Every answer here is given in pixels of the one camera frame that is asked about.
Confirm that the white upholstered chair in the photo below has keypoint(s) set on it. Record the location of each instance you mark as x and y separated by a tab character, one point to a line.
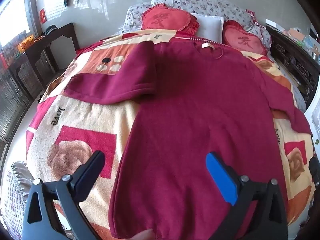
313	120

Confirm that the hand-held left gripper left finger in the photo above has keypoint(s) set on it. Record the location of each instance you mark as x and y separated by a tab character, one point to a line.
96	163

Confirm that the maroon knit sweater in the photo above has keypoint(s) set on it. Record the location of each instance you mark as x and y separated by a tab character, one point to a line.
190	105

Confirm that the window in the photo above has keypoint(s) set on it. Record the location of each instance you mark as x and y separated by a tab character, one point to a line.
12	22

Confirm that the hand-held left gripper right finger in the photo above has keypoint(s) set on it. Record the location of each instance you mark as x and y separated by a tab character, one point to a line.
220	177

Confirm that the red heart-shaped pillow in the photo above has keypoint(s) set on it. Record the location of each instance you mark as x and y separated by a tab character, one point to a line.
243	40
165	18

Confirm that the orange plastic basket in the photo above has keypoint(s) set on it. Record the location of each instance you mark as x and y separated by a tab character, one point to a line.
26	42

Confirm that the red orange printed blanket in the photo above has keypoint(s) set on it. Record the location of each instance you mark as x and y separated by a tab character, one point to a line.
82	120

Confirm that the dark wooden side cabinet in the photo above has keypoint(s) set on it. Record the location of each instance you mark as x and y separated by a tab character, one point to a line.
37	62

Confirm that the black hat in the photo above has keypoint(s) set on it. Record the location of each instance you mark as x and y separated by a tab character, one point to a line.
51	29

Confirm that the white pillow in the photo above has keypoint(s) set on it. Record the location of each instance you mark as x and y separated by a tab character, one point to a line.
208	26

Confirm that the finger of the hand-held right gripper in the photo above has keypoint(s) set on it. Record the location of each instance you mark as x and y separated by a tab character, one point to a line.
315	168

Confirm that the red patterned cloth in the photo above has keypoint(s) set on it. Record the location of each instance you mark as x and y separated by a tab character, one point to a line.
252	16

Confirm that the floral patterned pillows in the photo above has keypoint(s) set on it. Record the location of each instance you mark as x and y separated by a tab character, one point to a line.
200	2

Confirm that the red wall sticker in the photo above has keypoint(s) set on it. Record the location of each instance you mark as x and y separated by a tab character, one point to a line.
43	16

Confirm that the carved dark wooden cabinet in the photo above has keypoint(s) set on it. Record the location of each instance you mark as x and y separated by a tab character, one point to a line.
295	65

